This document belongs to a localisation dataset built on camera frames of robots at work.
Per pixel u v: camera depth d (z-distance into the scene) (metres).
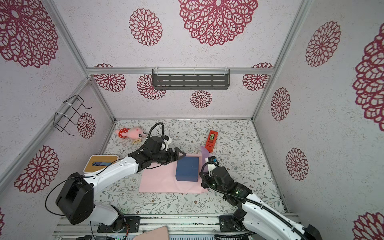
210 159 0.69
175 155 0.73
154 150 0.66
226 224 0.74
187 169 0.85
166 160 0.73
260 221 0.57
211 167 0.70
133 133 1.03
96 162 0.92
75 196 0.43
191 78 0.93
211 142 1.00
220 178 0.58
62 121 0.73
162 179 0.90
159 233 0.70
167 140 0.78
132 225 0.73
